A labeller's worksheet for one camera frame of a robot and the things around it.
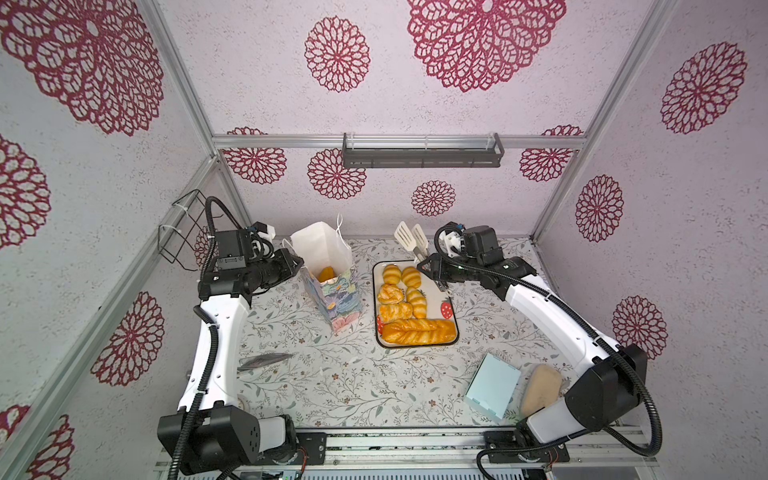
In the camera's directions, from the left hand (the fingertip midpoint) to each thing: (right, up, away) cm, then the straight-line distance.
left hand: (302, 266), depth 76 cm
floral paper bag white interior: (+1, +5, +22) cm, 22 cm away
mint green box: (+51, -33, +7) cm, 61 cm away
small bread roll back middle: (+30, -4, +27) cm, 41 cm away
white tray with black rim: (+40, -13, +25) cm, 49 cm away
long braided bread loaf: (+31, -20, +16) cm, 41 cm away
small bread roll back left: (+23, -3, +31) cm, 39 cm away
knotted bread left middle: (+23, -9, +24) cm, 35 cm away
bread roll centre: (+32, -11, +22) cm, 41 cm away
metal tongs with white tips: (+29, +7, +4) cm, 30 cm away
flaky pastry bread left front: (+23, -15, +19) cm, 33 cm away
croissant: (+1, -2, +27) cm, 27 cm away
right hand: (+31, +1, +2) cm, 31 cm away
